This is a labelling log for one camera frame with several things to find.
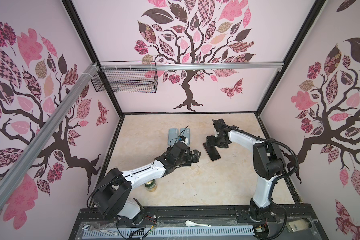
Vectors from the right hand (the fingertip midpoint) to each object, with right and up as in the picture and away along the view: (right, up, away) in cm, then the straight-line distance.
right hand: (213, 142), depth 98 cm
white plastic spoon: (-16, -37, -26) cm, 48 cm away
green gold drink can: (-37, -20, -22) cm, 47 cm away
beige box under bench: (+37, -36, -29) cm, 59 cm away
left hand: (-13, -7, -14) cm, 20 cm away
